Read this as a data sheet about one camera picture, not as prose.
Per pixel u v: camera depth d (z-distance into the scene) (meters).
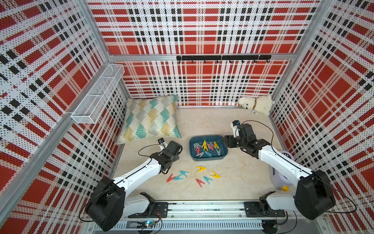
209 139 1.01
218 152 0.93
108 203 0.41
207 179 0.84
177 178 0.84
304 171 0.45
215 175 0.84
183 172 0.86
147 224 0.69
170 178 0.84
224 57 0.89
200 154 0.93
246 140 0.65
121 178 0.46
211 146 0.96
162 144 0.75
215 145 0.96
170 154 0.66
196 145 0.98
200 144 0.98
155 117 0.93
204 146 0.96
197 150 0.94
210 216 0.73
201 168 0.88
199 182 0.83
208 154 0.93
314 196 0.41
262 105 1.14
